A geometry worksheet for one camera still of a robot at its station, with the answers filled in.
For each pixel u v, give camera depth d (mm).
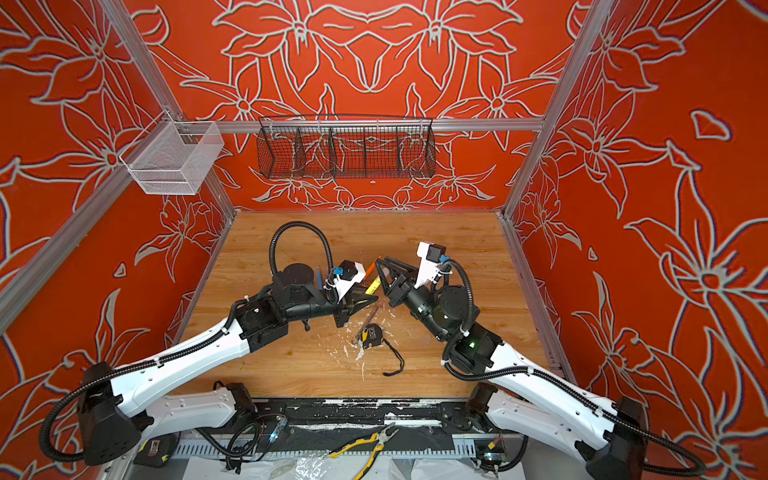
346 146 1002
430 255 549
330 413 745
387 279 603
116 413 383
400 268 589
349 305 587
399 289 543
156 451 668
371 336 841
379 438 696
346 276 559
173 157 917
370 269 572
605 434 396
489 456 684
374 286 624
